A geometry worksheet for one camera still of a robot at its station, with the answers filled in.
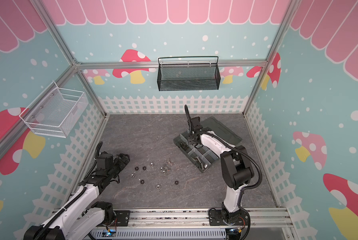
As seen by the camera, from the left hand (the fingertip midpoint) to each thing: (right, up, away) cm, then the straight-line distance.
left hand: (126, 162), depth 87 cm
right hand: (+39, +14, +8) cm, 43 cm away
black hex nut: (+5, -5, +5) cm, 8 cm away
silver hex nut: (+14, -2, +6) cm, 15 cm away
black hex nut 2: (+9, -4, +5) cm, 11 cm away
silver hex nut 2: (+3, -8, +1) cm, 9 cm away
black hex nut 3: (+9, -11, 0) cm, 15 cm away
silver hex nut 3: (+19, -13, -3) cm, 24 cm away
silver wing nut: (+25, -1, +6) cm, 25 cm away
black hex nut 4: (+30, -11, -1) cm, 32 cm away
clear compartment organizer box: (+44, +3, +6) cm, 44 cm away
